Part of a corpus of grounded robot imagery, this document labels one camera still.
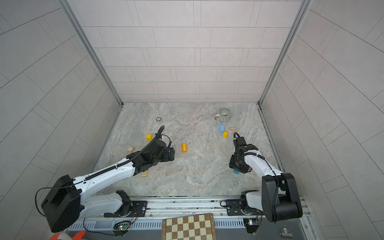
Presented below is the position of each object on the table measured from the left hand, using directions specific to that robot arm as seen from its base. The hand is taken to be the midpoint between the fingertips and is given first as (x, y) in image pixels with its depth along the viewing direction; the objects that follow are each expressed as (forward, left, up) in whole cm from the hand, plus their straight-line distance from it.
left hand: (173, 151), depth 83 cm
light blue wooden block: (+20, -30, -7) cm, 37 cm away
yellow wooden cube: (+12, +18, -5) cm, 22 cm away
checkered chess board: (-34, -15, -3) cm, 37 cm away
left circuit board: (-34, +19, -3) cm, 39 cm away
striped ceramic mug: (+30, -33, -6) cm, 45 cm away
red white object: (-37, +39, +1) cm, 54 cm away
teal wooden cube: (-10, -35, -3) cm, 36 cm away
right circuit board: (-33, -39, -7) cm, 52 cm away
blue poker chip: (+28, +15, -8) cm, 33 cm away
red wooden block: (-11, -40, +3) cm, 42 cm away
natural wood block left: (+4, +28, -6) cm, 29 cm away
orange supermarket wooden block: (+5, -5, -6) cm, 9 cm away
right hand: (-6, -35, -8) cm, 36 cm away
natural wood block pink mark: (+18, -37, -5) cm, 42 cm away
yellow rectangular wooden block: (+14, -32, -6) cm, 35 cm away
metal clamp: (-36, -52, -3) cm, 63 cm away
